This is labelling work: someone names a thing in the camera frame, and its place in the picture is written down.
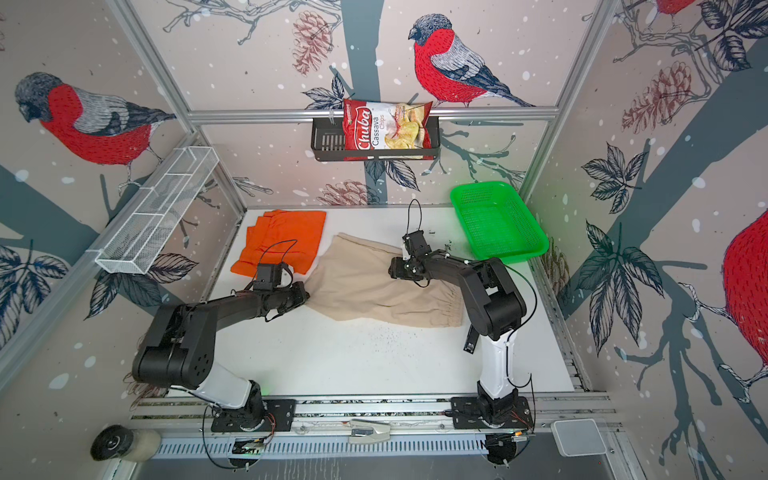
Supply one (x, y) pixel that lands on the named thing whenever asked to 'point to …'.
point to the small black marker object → (472, 340)
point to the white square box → (578, 437)
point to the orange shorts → (280, 237)
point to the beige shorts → (353, 282)
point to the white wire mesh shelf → (151, 222)
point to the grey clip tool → (365, 431)
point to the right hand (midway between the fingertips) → (393, 276)
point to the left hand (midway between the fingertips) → (307, 295)
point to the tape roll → (117, 442)
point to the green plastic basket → (497, 224)
